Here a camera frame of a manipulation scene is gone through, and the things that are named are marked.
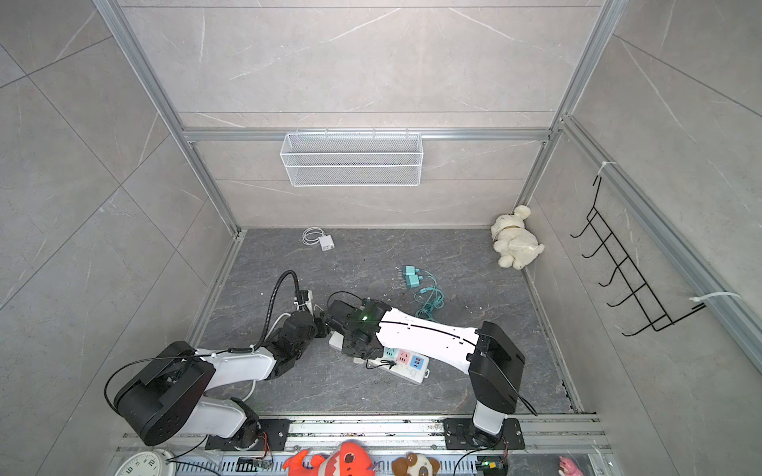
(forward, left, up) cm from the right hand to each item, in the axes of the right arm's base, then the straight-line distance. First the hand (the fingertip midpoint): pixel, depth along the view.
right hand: (355, 348), depth 79 cm
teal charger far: (+31, -17, -7) cm, 36 cm away
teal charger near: (+26, -18, -7) cm, 33 cm away
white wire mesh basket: (+59, +2, +21) cm, 63 cm away
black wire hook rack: (-4, -64, +23) cm, 68 cm away
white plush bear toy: (+35, -55, +1) cm, 65 cm away
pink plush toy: (-27, -50, -7) cm, 58 cm away
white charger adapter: (+46, +14, -7) cm, 49 cm away
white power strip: (-3, -15, -6) cm, 16 cm away
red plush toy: (-25, +1, -1) cm, 25 cm away
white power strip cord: (+15, +25, -8) cm, 31 cm away
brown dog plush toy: (-26, -15, -7) cm, 30 cm away
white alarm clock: (-24, +45, -4) cm, 51 cm away
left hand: (+15, +11, -3) cm, 19 cm away
